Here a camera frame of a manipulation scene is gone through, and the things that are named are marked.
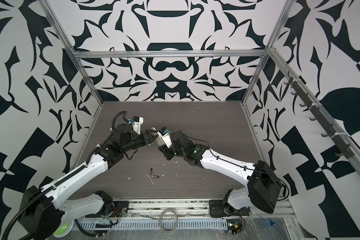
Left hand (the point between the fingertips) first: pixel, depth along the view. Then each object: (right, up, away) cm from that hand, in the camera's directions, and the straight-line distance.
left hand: (159, 131), depth 75 cm
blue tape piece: (+50, -40, -7) cm, 65 cm away
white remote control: (0, -5, 0) cm, 5 cm away
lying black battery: (-4, -26, +10) cm, 28 cm away
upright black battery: (-6, -25, +10) cm, 28 cm away
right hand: (+1, -8, +2) cm, 8 cm away
